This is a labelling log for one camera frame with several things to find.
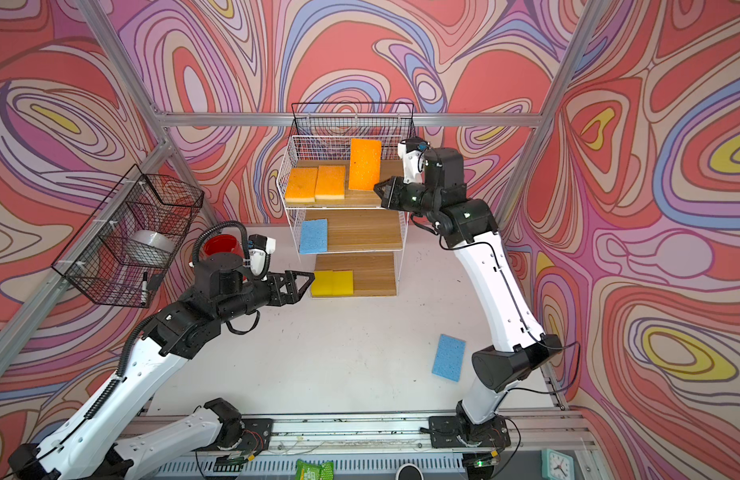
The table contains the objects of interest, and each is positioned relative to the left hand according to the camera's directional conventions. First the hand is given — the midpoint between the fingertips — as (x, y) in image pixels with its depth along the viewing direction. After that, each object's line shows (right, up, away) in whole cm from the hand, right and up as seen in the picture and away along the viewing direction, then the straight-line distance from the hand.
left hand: (305, 275), depth 65 cm
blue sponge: (-1, +9, +17) cm, 20 cm away
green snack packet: (0, -45, +2) cm, 45 cm away
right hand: (+16, +18, 0) cm, 24 cm away
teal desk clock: (+58, -44, +2) cm, 73 cm away
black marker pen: (-41, -4, +7) cm, 42 cm away
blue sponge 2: (+37, -25, +19) cm, 49 cm away
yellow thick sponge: (+5, -5, +33) cm, 34 cm away
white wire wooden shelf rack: (+12, +10, +18) cm, 24 cm away
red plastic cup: (-35, +8, +33) cm, 48 cm away
